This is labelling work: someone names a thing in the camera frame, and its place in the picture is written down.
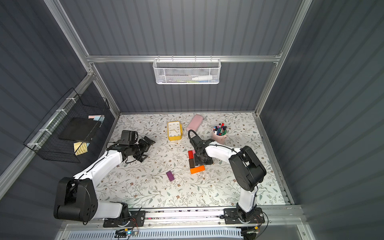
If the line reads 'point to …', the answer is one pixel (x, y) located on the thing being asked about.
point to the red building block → (190, 153)
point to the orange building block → (199, 169)
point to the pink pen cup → (218, 134)
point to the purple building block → (170, 176)
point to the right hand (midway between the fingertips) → (200, 163)
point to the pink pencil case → (195, 123)
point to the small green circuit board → (122, 233)
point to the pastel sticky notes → (97, 117)
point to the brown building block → (191, 163)
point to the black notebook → (80, 128)
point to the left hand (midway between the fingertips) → (154, 147)
